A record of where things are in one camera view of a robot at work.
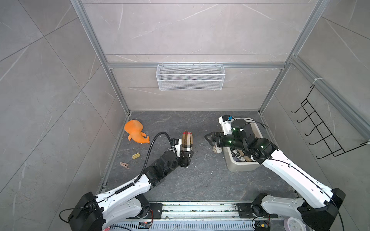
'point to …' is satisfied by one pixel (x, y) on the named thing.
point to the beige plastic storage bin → (238, 166)
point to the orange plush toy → (134, 128)
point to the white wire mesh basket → (189, 77)
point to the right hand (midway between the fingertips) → (211, 137)
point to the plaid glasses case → (187, 142)
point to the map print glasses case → (217, 150)
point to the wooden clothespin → (125, 165)
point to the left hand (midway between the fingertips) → (191, 150)
